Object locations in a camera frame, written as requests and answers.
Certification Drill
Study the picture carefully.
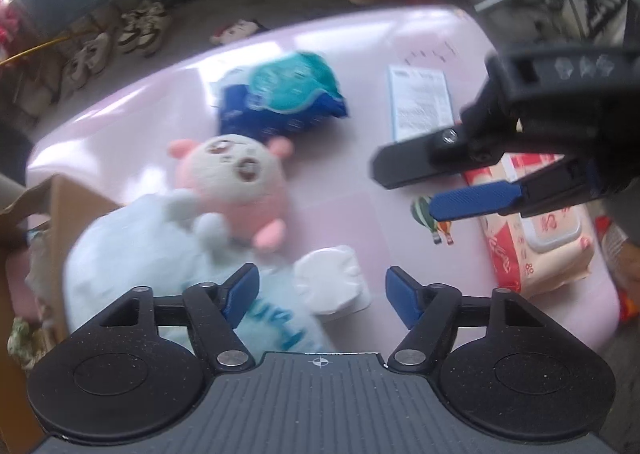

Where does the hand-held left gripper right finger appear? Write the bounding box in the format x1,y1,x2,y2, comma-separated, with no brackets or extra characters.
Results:
385,265,566,374

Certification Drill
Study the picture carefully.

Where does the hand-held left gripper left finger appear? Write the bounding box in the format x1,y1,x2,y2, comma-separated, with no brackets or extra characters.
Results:
72,263,261,374

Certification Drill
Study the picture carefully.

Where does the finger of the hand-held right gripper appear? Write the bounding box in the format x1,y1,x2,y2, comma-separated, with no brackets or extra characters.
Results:
429,159,601,222
370,127,471,190

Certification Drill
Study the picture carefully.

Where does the blue box with white label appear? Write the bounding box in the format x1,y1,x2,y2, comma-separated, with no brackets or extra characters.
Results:
387,63,456,142

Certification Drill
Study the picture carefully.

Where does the white yogurt cup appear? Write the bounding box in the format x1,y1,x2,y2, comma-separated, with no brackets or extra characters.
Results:
292,244,372,317

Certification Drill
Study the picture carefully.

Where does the pink wet wipes pack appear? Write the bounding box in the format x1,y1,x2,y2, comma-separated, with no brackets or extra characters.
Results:
462,153,593,297

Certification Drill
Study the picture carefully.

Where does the pink and white plush toy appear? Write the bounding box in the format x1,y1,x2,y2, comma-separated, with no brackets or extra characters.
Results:
167,133,296,252

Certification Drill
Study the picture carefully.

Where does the blue wet wipes pack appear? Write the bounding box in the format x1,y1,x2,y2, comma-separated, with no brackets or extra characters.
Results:
215,50,348,141

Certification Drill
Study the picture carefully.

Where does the cardboard box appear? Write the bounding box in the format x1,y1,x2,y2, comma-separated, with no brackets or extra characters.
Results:
0,174,126,454

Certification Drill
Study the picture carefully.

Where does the pink printed tablecloth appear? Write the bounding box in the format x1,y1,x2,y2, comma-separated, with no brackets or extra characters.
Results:
25,4,623,352

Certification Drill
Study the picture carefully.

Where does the translucent tied plastic bag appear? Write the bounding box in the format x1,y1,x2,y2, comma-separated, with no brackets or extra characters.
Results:
62,189,336,352

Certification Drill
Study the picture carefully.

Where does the red snack packet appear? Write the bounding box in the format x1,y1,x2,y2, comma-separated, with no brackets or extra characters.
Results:
595,217,640,325

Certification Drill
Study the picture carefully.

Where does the cartoon face slipper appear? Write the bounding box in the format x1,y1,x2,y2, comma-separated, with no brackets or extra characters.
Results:
210,19,268,45

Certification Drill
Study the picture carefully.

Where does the white sneaker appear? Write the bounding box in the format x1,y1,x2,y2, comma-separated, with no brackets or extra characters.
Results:
82,32,112,72
62,49,93,90

